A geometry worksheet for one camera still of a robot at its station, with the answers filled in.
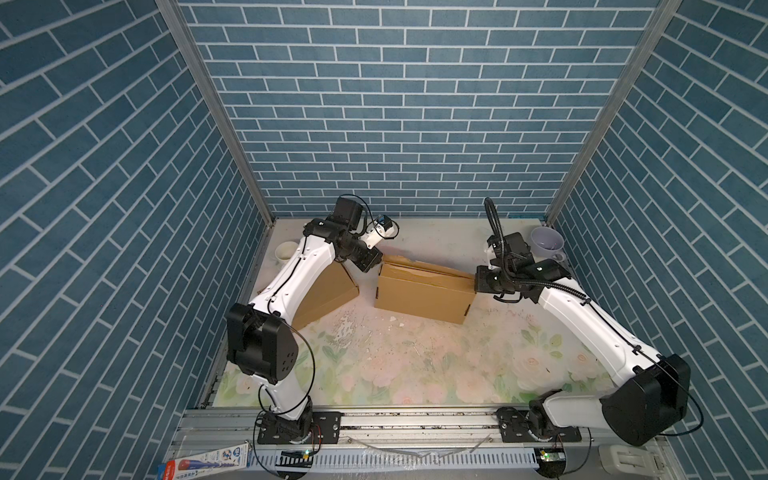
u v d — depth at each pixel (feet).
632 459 2.23
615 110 2.89
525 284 1.83
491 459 2.32
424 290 2.71
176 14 2.29
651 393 1.28
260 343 1.46
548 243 3.56
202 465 2.23
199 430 2.48
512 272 1.96
